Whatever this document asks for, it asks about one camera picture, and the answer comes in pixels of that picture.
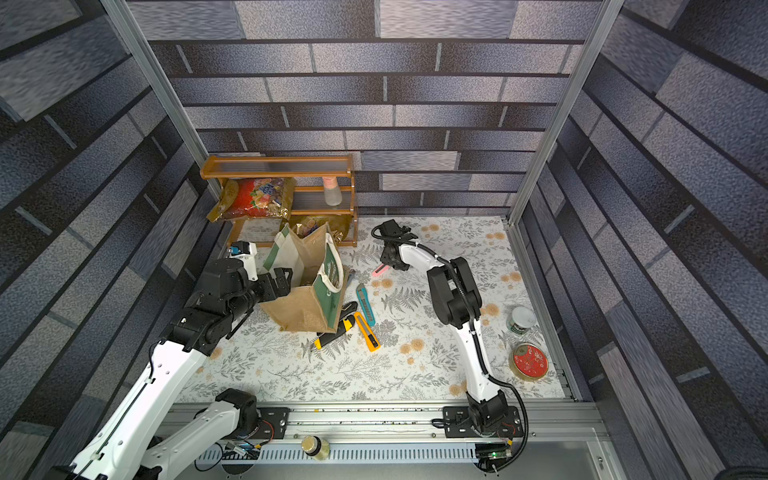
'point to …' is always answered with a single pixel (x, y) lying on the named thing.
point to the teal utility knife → (363, 299)
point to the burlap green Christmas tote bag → (317, 285)
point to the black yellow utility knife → (344, 325)
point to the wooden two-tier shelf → (273, 166)
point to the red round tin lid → (529, 362)
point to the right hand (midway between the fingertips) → (393, 257)
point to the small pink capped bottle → (332, 193)
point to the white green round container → (521, 319)
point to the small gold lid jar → (315, 447)
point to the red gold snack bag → (253, 197)
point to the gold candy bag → (340, 227)
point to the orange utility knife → (369, 333)
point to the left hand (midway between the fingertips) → (278, 271)
